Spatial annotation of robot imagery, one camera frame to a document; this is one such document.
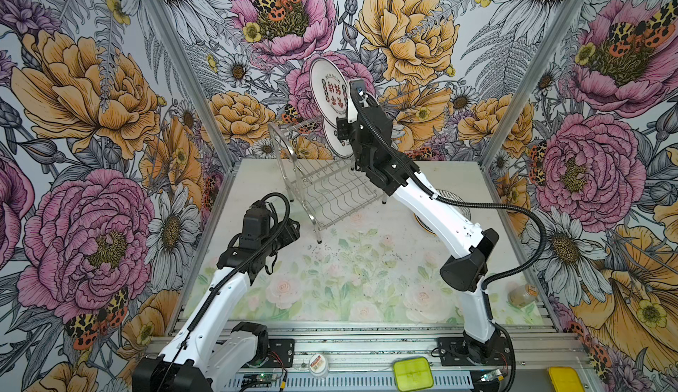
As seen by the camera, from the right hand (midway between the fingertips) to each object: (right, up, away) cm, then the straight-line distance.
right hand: (349, 111), depth 70 cm
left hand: (-17, -35, +12) cm, 41 cm away
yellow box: (+57, -71, +1) cm, 91 cm away
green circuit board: (-25, -71, +2) cm, 75 cm away
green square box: (+17, -69, 0) cm, 71 cm away
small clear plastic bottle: (+50, -51, +8) cm, 72 cm away
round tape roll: (-7, -62, -6) cm, 63 cm away
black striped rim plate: (+39, -23, +35) cm, 57 cm away
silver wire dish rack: (-9, -18, +40) cm, 45 cm away
